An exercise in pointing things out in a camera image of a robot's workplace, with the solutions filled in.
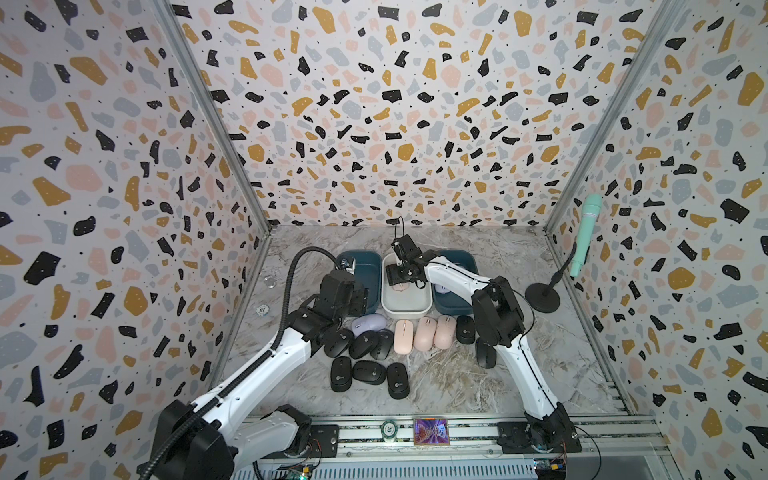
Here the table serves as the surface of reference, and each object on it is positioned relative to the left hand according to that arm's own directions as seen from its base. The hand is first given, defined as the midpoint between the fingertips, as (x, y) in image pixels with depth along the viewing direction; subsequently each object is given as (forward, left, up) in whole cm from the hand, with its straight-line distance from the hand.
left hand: (359, 286), depth 81 cm
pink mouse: (-8, -12, -18) cm, 23 cm away
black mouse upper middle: (-10, 0, -15) cm, 18 cm away
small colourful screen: (-32, -19, -18) cm, 41 cm away
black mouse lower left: (-18, +6, -17) cm, 25 cm away
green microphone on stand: (+7, -60, -18) cm, 63 cm away
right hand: (+16, -11, -16) cm, 25 cm away
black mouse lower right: (-20, -10, -16) cm, 27 cm away
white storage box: (+7, -12, -19) cm, 23 cm away
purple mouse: (-3, -2, -16) cm, 16 cm away
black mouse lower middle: (-18, -3, -16) cm, 24 cm away
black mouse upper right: (-9, -6, -17) cm, 20 cm away
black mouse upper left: (-9, +7, -16) cm, 20 cm away
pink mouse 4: (+11, -12, -17) cm, 23 cm away
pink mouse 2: (-6, -19, -17) cm, 26 cm away
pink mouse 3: (-6, -25, -17) cm, 30 cm away
